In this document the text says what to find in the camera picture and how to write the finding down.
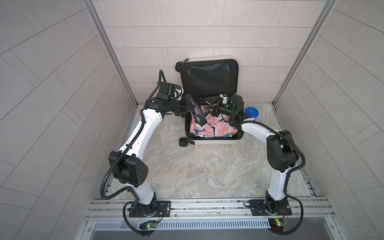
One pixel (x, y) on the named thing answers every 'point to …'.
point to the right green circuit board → (277, 224)
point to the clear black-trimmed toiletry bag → (194, 109)
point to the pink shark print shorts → (216, 126)
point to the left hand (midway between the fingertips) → (198, 103)
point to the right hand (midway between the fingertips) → (204, 102)
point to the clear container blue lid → (252, 112)
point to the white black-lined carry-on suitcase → (210, 87)
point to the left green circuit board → (148, 225)
